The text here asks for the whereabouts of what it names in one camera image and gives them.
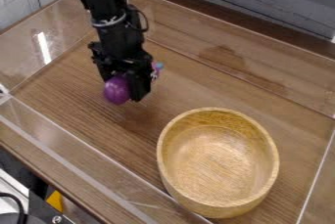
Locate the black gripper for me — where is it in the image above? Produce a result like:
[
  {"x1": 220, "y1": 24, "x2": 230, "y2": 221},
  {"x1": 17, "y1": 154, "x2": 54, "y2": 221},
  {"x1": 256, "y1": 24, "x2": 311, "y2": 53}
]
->
[{"x1": 88, "y1": 17, "x2": 153, "y2": 102}]

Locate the purple toy eggplant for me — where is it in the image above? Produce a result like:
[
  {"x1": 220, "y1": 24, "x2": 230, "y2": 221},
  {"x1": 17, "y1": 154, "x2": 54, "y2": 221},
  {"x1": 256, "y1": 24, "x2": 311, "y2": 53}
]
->
[{"x1": 104, "y1": 62, "x2": 164, "y2": 105}]

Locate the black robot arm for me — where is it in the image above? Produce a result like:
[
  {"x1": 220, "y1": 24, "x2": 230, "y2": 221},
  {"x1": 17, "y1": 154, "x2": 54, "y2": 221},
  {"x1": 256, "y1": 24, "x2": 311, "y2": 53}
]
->
[{"x1": 81, "y1": 0, "x2": 155, "y2": 104}]

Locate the brown wooden bowl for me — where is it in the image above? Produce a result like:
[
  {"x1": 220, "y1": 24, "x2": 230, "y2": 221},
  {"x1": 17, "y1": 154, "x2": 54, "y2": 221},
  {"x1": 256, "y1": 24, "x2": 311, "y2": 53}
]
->
[{"x1": 156, "y1": 108, "x2": 281, "y2": 219}]

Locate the yellow tag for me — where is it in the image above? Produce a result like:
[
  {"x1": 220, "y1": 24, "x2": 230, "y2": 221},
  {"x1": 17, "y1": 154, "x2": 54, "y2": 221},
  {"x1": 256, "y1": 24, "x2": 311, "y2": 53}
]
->
[{"x1": 47, "y1": 191, "x2": 65, "y2": 212}]

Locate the clear acrylic front wall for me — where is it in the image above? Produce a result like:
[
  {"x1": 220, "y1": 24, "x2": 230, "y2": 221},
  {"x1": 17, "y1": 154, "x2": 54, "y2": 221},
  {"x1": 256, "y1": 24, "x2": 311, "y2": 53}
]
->
[{"x1": 0, "y1": 93, "x2": 214, "y2": 224}]

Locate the black cable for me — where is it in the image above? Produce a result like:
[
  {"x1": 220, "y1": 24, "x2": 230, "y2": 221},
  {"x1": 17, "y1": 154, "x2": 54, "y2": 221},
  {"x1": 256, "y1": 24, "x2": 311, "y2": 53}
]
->
[{"x1": 0, "y1": 192, "x2": 26, "y2": 224}]

